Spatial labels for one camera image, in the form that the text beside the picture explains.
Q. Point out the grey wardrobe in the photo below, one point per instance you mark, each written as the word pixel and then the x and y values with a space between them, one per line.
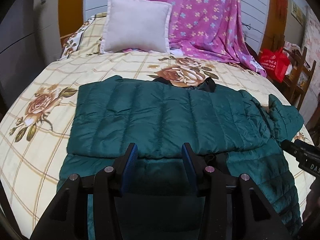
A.
pixel 30 41

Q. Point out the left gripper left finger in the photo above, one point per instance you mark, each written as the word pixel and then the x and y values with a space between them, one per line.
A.
pixel 66 215

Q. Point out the purple floral bed sheet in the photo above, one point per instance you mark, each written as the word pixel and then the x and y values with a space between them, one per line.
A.
pixel 210 30

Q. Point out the pink floral quilt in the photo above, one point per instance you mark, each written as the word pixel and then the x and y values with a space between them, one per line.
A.
pixel 311 41

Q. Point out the white panelled headboard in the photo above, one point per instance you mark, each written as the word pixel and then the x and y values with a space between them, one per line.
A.
pixel 254 15

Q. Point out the dark green puffer jacket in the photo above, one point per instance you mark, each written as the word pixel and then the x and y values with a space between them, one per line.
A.
pixel 229 128

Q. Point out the wooden chair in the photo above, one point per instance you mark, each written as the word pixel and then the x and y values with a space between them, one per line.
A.
pixel 297 83

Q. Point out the white square pillow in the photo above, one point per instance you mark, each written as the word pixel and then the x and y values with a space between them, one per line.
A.
pixel 136 24

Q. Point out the cream floral plaid bedspread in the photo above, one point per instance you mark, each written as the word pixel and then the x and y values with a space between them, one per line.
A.
pixel 36 128

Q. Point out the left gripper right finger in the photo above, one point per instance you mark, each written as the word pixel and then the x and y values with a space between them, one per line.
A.
pixel 234 207

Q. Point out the red plastic bag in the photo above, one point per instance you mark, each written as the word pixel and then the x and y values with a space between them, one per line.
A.
pixel 275 63

